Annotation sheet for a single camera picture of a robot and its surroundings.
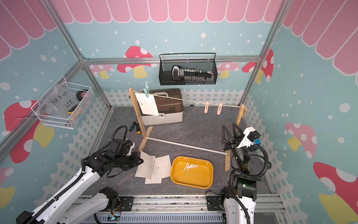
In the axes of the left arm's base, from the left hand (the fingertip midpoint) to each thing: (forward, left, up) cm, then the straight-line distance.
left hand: (143, 163), depth 75 cm
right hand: (+8, -40, +26) cm, 48 cm away
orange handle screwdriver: (+30, +12, -11) cm, 34 cm away
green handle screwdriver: (+33, +18, -12) cm, 40 cm away
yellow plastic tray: (0, -27, -12) cm, 30 cm away
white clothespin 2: (+3, -28, -10) cm, 30 cm away
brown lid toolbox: (+38, -12, +6) cm, 40 cm away
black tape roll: (+33, +39, +20) cm, 55 cm away
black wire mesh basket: (+49, -10, +21) cm, 54 cm away
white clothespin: (+3, -24, -12) cm, 27 cm away
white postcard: (-1, -1, -5) cm, 5 cm away
